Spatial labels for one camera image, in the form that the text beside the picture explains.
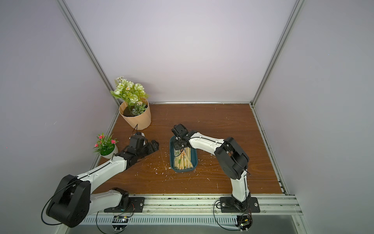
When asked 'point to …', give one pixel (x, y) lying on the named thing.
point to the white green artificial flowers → (133, 94)
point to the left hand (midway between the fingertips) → (155, 145)
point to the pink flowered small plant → (105, 145)
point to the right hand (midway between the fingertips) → (177, 140)
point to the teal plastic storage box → (194, 157)
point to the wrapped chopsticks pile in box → (182, 159)
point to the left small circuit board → (119, 219)
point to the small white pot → (111, 156)
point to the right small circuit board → (244, 222)
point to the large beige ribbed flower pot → (140, 122)
